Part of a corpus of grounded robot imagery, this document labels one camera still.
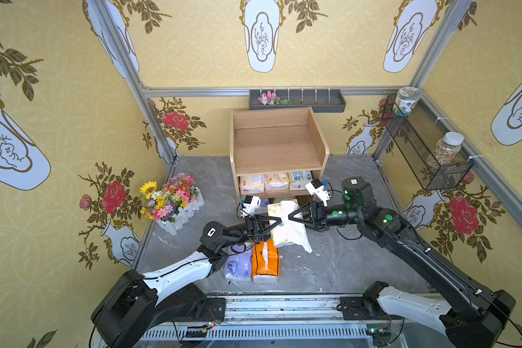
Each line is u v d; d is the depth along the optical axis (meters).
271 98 0.88
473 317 0.38
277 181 0.84
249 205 0.67
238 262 0.80
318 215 0.56
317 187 0.63
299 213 0.60
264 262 0.78
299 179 0.84
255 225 0.61
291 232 0.59
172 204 0.84
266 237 0.61
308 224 0.56
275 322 0.72
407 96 0.84
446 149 0.65
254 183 0.82
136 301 0.41
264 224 0.61
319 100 0.92
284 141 0.83
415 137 0.91
